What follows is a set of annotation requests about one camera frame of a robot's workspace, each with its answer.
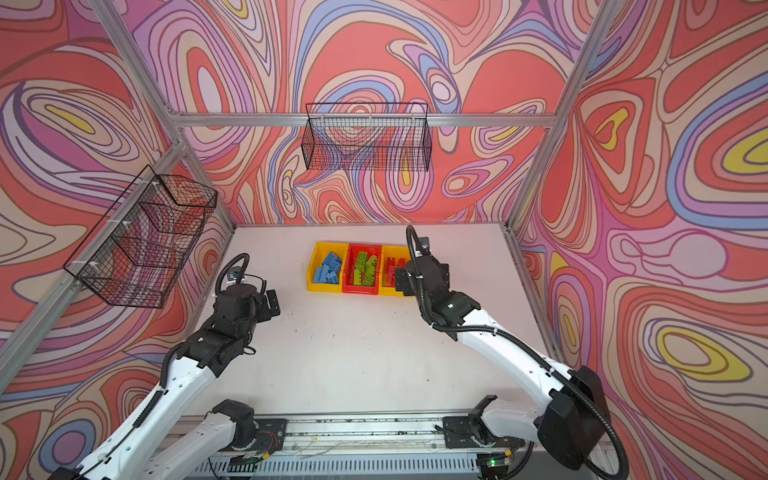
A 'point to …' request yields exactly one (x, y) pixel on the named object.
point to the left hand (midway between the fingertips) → (259, 293)
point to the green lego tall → (361, 260)
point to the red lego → (392, 264)
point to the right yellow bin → (391, 251)
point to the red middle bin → (350, 265)
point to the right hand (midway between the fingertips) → (420, 273)
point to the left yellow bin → (319, 252)
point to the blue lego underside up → (331, 277)
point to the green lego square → (371, 266)
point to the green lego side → (357, 277)
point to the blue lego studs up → (322, 275)
